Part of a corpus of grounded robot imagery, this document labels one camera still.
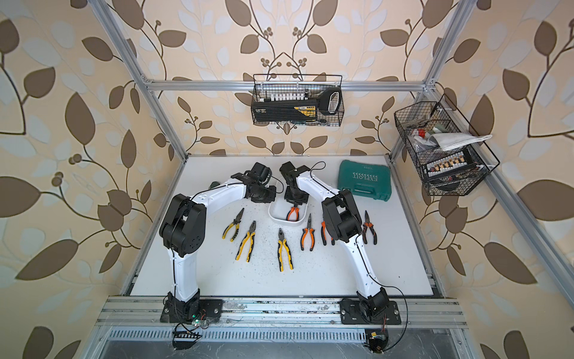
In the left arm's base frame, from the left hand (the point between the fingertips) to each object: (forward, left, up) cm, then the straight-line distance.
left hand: (277, 197), depth 96 cm
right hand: (+3, -8, -7) cm, 11 cm away
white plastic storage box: (-3, 0, -7) cm, 7 cm away
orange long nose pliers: (-14, -15, -6) cm, 22 cm away
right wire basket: (+17, -54, +28) cm, 63 cm away
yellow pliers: (-8, +18, -8) cm, 21 cm away
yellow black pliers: (-19, -3, -7) cm, 20 cm away
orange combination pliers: (-12, -20, -7) cm, 24 cm away
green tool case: (+12, -40, -2) cm, 42 cm away
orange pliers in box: (-3, -6, -7) cm, 10 cm away
